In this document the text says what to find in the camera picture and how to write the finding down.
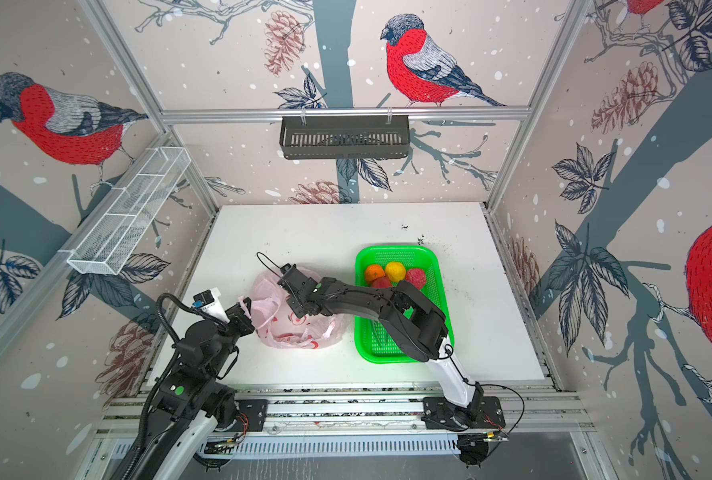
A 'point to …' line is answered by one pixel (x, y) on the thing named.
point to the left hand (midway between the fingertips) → (249, 300)
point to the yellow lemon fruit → (395, 271)
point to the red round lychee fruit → (417, 277)
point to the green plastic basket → (375, 341)
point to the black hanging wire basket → (344, 137)
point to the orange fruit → (373, 272)
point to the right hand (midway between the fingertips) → (299, 301)
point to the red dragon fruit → (381, 282)
